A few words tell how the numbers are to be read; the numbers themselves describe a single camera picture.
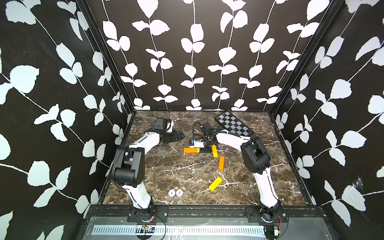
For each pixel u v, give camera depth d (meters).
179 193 0.81
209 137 0.76
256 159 0.56
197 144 0.86
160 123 0.76
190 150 0.95
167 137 0.80
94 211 0.75
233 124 1.10
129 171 0.48
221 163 0.93
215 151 0.95
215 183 0.84
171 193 0.80
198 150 0.94
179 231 0.70
